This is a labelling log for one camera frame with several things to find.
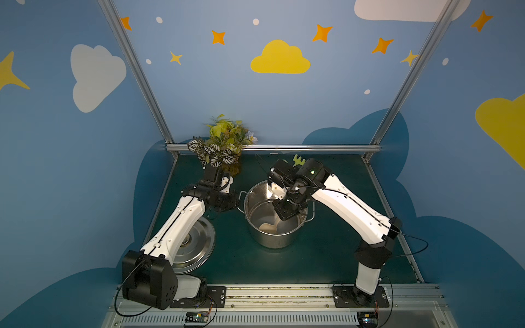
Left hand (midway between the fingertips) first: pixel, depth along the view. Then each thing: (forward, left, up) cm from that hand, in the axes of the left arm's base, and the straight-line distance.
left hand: (240, 200), depth 82 cm
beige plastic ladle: (-7, -13, -11) cm, 18 cm away
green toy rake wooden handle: (+39, -29, -17) cm, 51 cm away
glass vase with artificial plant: (+30, +10, +2) cm, 32 cm away
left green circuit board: (-38, +13, -18) cm, 44 cm away
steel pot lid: (-14, +19, -17) cm, 29 cm away
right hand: (-10, -17, +8) cm, 21 cm away
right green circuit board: (-37, -48, -18) cm, 64 cm away
